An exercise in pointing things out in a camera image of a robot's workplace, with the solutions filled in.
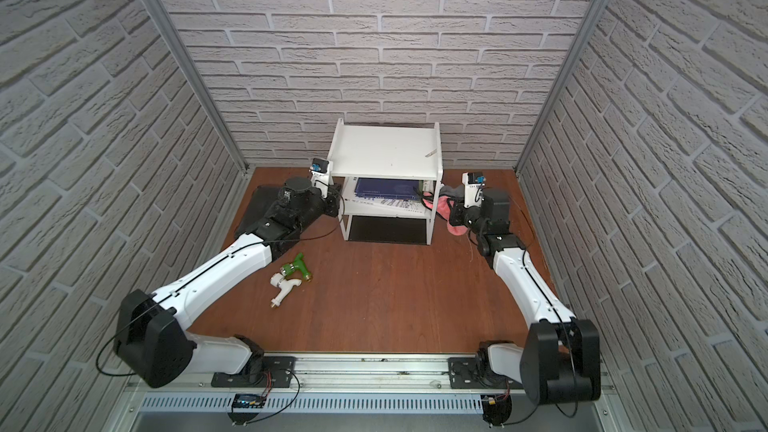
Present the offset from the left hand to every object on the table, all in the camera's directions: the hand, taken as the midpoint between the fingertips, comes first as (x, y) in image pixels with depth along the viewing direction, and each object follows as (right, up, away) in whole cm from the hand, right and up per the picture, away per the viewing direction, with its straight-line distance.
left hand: (328, 176), depth 81 cm
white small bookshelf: (+16, +1, -8) cm, 18 cm away
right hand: (+36, -6, +3) cm, 36 cm away
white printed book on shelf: (+17, -8, +5) cm, 20 cm away
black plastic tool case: (-30, -7, +26) cm, 40 cm away
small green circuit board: (-18, -56, -9) cm, 60 cm away
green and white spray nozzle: (-14, -32, +6) cm, 35 cm away
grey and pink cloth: (+33, -5, -1) cm, 33 cm away
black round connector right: (+43, -57, -11) cm, 72 cm away
